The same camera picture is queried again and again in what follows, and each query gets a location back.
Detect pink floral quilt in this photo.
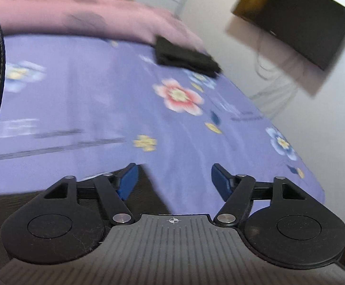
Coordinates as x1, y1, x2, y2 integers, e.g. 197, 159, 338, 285
0, 0, 205, 52

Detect purple floral bed sheet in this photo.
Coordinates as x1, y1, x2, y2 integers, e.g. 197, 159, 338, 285
0, 35, 325, 215

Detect folded black garment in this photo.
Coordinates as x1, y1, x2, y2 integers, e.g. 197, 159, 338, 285
154, 36, 221, 78

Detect black wall cables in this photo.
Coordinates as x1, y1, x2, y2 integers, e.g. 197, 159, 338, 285
248, 32, 303, 117

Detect black knit pants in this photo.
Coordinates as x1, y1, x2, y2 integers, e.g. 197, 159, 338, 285
0, 165, 169, 269

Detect black wall television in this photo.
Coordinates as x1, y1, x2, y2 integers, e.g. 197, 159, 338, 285
232, 0, 345, 70

